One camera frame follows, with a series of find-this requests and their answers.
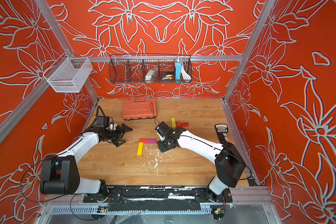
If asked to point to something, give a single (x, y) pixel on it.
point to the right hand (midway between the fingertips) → (159, 147)
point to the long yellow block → (140, 149)
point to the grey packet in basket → (150, 75)
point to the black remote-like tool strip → (221, 129)
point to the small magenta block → (152, 141)
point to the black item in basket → (168, 75)
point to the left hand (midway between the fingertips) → (130, 133)
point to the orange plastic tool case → (139, 108)
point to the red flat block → (184, 124)
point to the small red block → (143, 140)
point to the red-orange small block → (178, 124)
